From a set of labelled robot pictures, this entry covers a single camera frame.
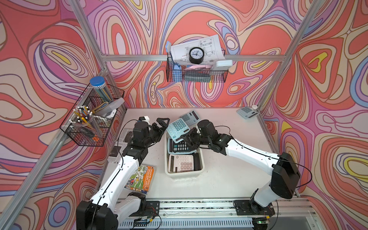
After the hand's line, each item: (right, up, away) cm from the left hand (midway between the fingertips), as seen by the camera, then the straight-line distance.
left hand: (168, 123), depth 75 cm
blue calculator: (+4, -3, +5) cm, 7 cm away
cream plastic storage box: (+7, -26, -2) cm, 27 cm away
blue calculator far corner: (+60, +8, +40) cm, 72 cm away
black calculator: (+7, -15, +10) cm, 19 cm away
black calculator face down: (+16, -22, +5) cm, 28 cm away
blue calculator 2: (+13, +4, +36) cm, 38 cm away
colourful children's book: (-16, -31, +3) cm, 35 cm away
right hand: (+6, -9, +1) cm, 11 cm away
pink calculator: (+6, -23, +6) cm, 24 cm away
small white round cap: (+70, +14, +48) cm, 86 cm away
